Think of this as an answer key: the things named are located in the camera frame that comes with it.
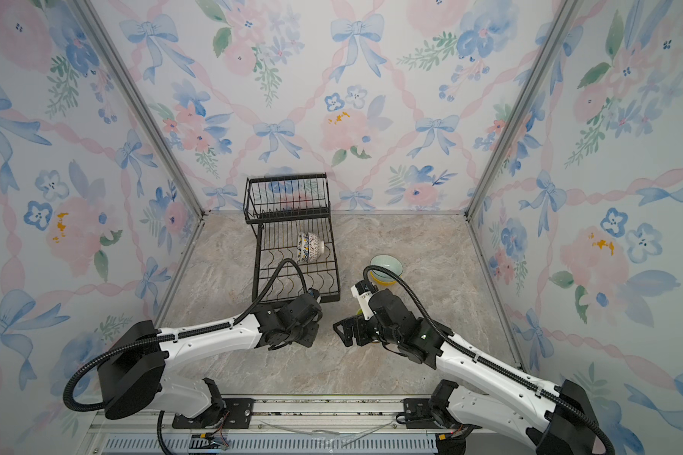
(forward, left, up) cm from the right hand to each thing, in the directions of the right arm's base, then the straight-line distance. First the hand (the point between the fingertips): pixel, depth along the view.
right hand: (348, 321), depth 75 cm
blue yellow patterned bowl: (+28, +15, -3) cm, 32 cm away
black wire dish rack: (+34, +21, -12) cm, 42 cm away
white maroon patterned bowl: (+29, +11, -5) cm, 32 cm away
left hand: (+2, +10, -10) cm, 14 cm away
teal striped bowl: (+27, -13, -11) cm, 32 cm away
